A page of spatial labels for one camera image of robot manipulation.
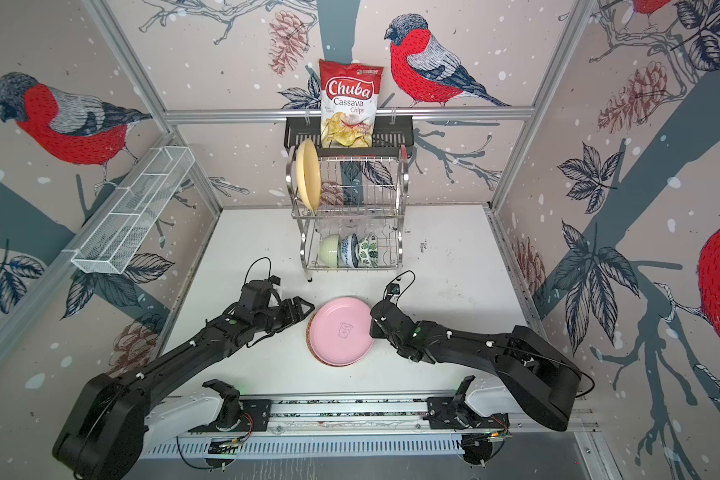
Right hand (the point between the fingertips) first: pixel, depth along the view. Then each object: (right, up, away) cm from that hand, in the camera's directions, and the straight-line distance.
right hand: (371, 323), depth 86 cm
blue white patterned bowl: (-6, +21, +4) cm, 22 cm away
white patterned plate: (-17, -6, -5) cm, 18 cm away
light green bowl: (-13, +21, +4) cm, 25 cm away
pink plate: (-9, -2, 0) cm, 9 cm away
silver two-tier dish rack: (-2, +42, +36) cm, 56 cm away
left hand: (-18, +4, -3) cm, 19 cm away
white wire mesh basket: (-64, +34, -7) cm, 73 cm away
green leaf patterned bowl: (-1, +21, +4) cm, 22 cm away
